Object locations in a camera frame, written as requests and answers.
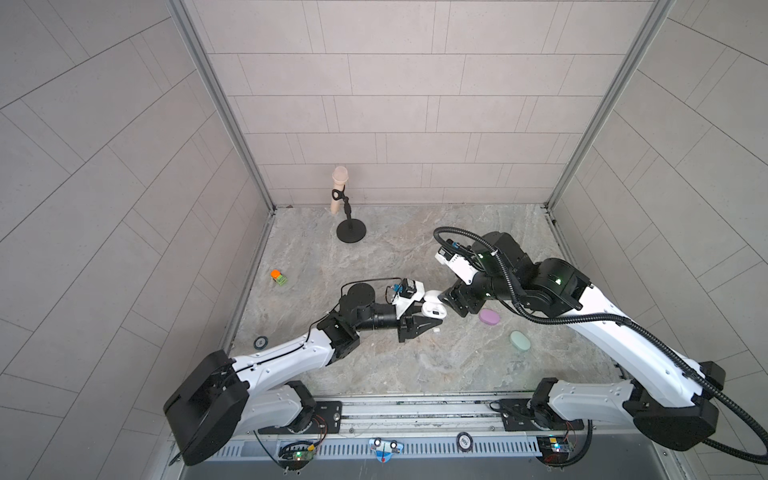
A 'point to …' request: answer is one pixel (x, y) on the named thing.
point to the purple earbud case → (489, 316)
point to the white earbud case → (432, 307)
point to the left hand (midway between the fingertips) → (442, 319)
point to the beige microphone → (339, 177)
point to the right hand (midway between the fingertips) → (446, 289)
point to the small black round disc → (464, 442)
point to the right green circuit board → (553, 449)
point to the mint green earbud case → (519, 340)
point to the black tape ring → (260, 342)
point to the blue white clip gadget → (384, 449)
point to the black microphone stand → (350, 230)
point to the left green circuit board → (296, 453)
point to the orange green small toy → (277, 277)
